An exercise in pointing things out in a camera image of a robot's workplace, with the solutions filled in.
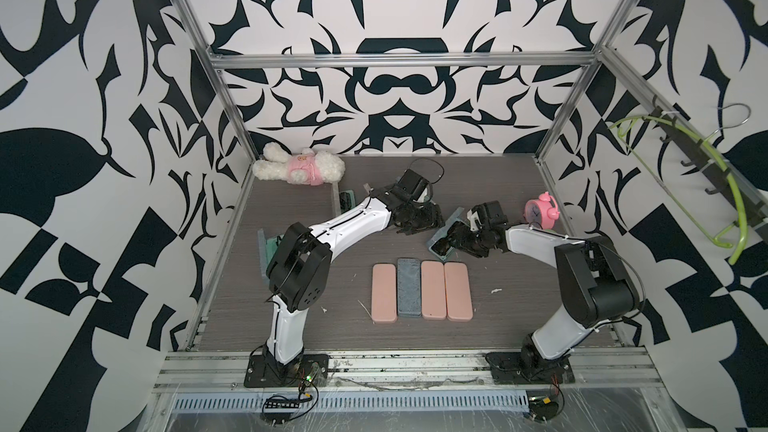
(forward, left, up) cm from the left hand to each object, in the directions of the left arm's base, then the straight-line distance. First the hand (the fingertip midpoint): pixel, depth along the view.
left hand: (437, 219), depth 87 cm
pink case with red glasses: (-17, +16, -11) cm, 26 cm away
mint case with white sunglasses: (-15, +9, -11) cm, 21 cm away
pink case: (-16, +2, -12) cm, 20 cm away
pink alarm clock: (+4, -34, -4) cm, 34 cm away
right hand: (0, -7, -11) cm, 13 cm away
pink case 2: (-17, -5, -12) cm, 21 cm away
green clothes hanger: (+16, -51, +20) cm, 57 cm away
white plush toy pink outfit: (+25, +42, -4) cm, 49 cm away
